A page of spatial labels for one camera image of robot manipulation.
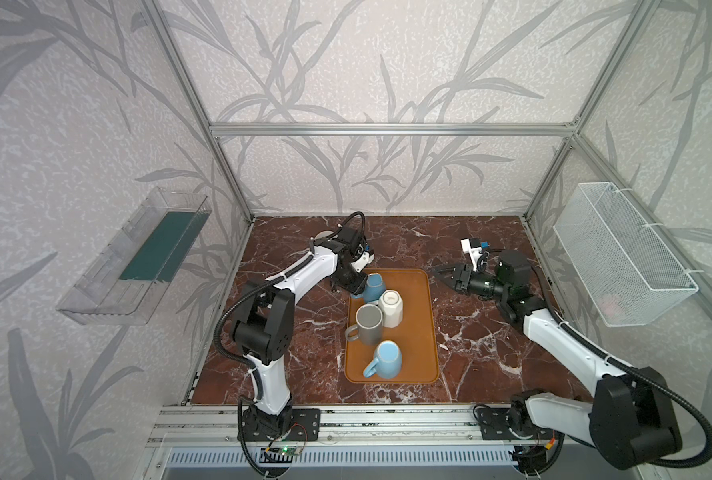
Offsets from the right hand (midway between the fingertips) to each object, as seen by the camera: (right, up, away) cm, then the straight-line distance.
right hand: (435, 265), depth 77 cm
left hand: (-20, -5, +15) cm, 25 cm away
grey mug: (-17, -15, +2) cm, 23 cm away
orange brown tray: (-3, -22, +12) cm, 25 cm away
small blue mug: (-16, -8, +12) cm, 21 cm away
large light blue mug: (-12, -25, -2) cm, 28 cm away
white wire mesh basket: (+37, 0, -16) cm, 40 cm away
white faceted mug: (-11, -12, +7) cm, 18 cm away
